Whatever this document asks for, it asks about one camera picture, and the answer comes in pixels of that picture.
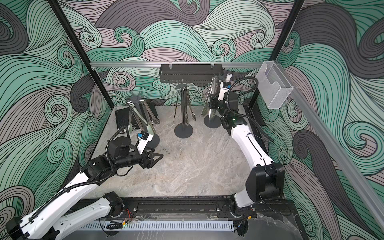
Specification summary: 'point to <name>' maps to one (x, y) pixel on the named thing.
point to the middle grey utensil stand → (183, 130)
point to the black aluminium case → (123, 116)
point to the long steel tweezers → (176, 105)
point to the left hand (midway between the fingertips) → (158, 151)
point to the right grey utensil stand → (213, 121)
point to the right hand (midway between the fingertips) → (210, 94)
